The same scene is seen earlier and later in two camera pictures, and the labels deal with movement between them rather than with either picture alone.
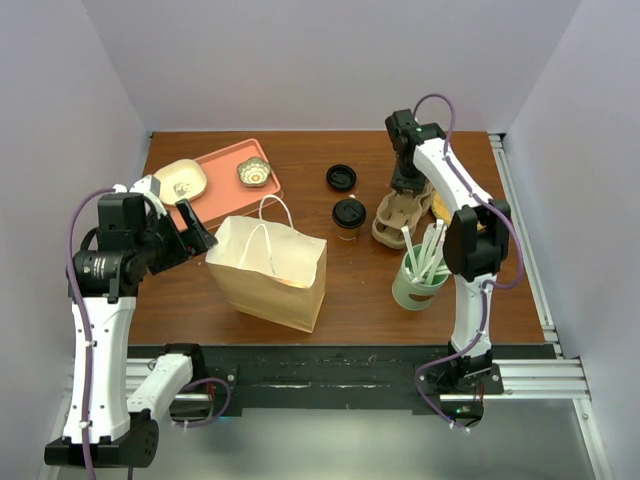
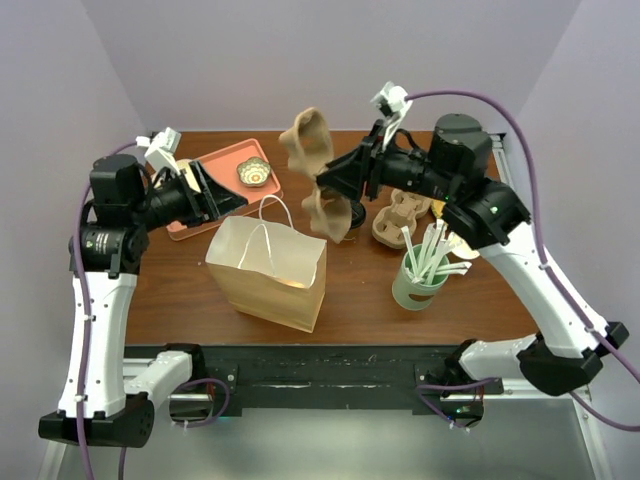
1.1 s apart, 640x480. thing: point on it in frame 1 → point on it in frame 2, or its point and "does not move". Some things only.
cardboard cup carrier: x=387 y=226 does not move
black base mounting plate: x=351 y=380 does not move
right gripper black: x=401 y=181 → x=347 y=172
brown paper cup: x=348 y=234 does not move
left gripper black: x=201 y=238 → x=213 y=202
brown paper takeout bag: x=266 y=268 does not move
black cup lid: x=349 y=214 does not move
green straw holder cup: x=418 y=277 does not move
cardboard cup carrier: x=397 y=211 → x=311 y=141
